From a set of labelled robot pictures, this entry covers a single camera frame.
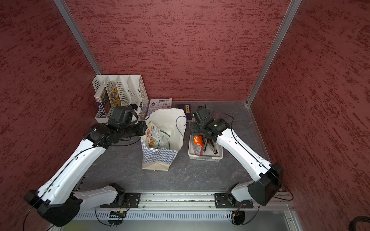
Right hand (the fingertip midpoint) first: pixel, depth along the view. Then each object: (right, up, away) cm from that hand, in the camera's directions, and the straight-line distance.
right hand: (195, 131), depth 77 cm
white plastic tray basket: (+10, -15, +15) cm, 23 cm away
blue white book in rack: (-63, +17, +20) cm, 69 cm away
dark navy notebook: (-5, +14, +39) cm, 42 cm away
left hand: (-25, +1, -7) cm, 26 cm away
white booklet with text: (-28, +18, +40) cm, 52 cm away
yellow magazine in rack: (-57, +21, +23) cm, 65 cm away
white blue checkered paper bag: (-14, +5, +8) cm, 17 cm away
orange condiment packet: (+1, -6, -6) cm, 9 cm away
